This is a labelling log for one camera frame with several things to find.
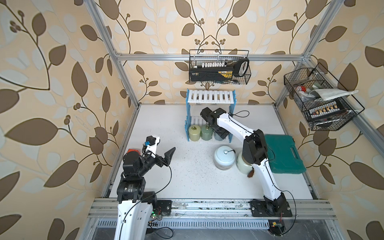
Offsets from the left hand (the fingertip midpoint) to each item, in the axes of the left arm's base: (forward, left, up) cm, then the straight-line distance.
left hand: (166, 143), depth 70 cm
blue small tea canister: (+14, -28, -15) cm, 34 cm away
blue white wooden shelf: (+53, -22, -18) cm, 60 cm away
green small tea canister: (+18, -21, -16) cm, 31 cm away
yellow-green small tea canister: (+17, -13, -16) cm, 27 cm away
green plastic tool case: (+6, -68, -22) cm, 71 cm away
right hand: (+22, -28, -18) cm, 40 cm away
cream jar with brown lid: (-4, -41, -18) cm, 45 cm away
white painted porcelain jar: (0, -30, -14) cm, 33 cm away
